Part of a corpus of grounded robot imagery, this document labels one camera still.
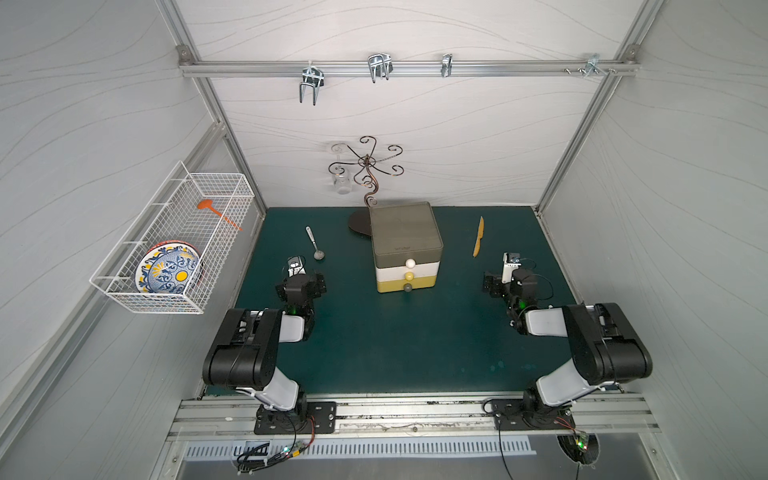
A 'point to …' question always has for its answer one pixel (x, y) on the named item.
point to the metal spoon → (318, 254)
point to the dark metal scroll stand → (366, 175)
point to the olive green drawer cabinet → (404, 231)
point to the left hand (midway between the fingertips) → (303, 274)
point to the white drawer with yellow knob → (421, 270)
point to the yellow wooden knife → (481, 231)
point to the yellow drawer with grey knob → (406, 285)
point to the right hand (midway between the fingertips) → (504, 270)
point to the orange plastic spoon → (208, 203)
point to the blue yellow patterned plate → (171, 267)
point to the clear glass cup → (341, 177)
